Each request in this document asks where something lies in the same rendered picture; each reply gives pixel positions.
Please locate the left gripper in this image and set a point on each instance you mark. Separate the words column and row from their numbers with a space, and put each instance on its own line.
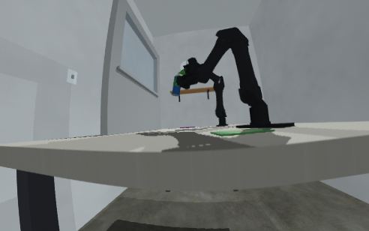
column 180, row 83

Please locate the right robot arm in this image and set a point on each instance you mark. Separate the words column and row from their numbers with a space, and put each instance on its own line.
column 218, row 87

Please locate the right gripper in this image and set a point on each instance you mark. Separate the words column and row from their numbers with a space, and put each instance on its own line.
column 182, row 71

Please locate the blue and grey spray bottle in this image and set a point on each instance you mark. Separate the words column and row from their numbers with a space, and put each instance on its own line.
column 176, row 89

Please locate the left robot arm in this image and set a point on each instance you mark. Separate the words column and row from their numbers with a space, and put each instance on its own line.
column 249, row 90

